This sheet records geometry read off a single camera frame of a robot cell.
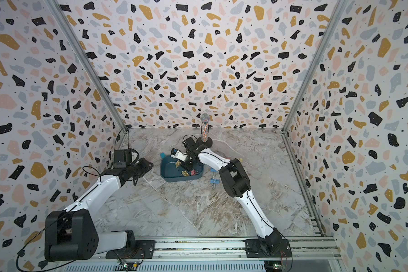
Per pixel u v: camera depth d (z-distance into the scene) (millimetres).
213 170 715
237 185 629
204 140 1055
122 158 672
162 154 1063
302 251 747
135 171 743
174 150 914
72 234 409
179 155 923
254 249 733
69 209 434
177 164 982
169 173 992
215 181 942
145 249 734
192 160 797
